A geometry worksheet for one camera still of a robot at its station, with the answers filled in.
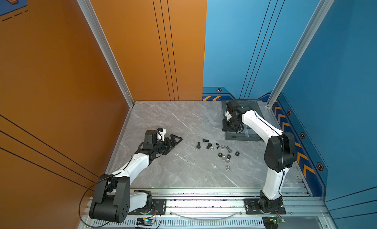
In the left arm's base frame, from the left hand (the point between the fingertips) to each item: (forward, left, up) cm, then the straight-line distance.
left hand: (179, 140), depth 86 cm
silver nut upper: (+2, -27, -10) cm, 29 cm away
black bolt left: (+2, -12, -9) cm, 15 cm away
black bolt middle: (+2, -18, -9) cm, 21 cm away
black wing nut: (+3, -25, -11) cm, 27 cm away
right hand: (+9, -29, -1) cm, 30 cm away
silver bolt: (-1, -32, -10) cm, 33 cm away
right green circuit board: (-37, -50, -10) cm, 63 cm away
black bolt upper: (+6, -16, -9) cm, 20 cm away
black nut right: (-4, -31, -11) cm, 33 cm away
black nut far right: (-3, -36, -10) cm, 38 cm away
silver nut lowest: (-12, -29, -11) cm, 33 cm away
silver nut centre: (-5, -27, -10) cm, 29 cm away
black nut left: (-3, -25, -11) cm, 28 cm away
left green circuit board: (-38, +15, -12) cm, 43 cm away
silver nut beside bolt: (+1, -20, -10) cm, 23 cm away
